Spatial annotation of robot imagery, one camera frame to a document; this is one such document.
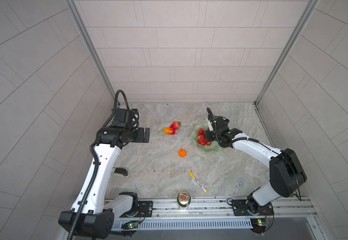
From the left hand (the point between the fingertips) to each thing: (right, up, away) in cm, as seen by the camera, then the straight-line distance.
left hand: (144, 131), depth 72 cm
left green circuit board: (-4, -41, -7) cm, 42 cm away
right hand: (+33, -3, +17) cm, 37 cm away
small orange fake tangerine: (+19, -15, +15) cm, 28 cm away
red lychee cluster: (+30, -6, +15) cm, 34 cm away
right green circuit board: (+54, -43, -4) cm, 69 cm away
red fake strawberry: (+14, +1, +27) cm, 31 cm away
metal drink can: (+19, -29, -7) cm, 36 cm away
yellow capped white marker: (+24, -26, +10) cm, 37 cm away
